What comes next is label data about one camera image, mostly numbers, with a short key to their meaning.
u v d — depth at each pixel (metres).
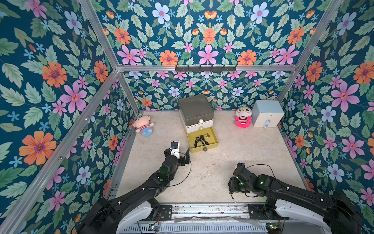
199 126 0.96
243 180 0.64
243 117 1.08
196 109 1.16
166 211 0.74
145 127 1.01
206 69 0.93
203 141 1.01
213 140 1.01
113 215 0.41
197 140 1.01
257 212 0.73
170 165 0.61
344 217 0.41
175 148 0.69
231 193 0.79
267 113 0.99
